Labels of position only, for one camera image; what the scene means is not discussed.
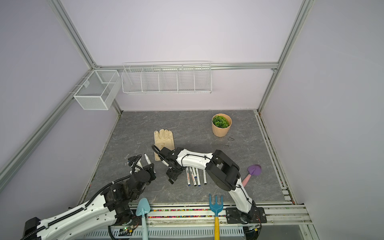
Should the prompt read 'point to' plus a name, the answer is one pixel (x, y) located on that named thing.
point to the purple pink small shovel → (254, 169)
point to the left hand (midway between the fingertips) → (154, 166)
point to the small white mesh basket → (100, 91)
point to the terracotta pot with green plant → (221, 124)
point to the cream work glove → (162, 138)
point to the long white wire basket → (167, 77)
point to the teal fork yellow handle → (216, 210)
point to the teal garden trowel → (143, 208)
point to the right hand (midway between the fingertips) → (177, 172)
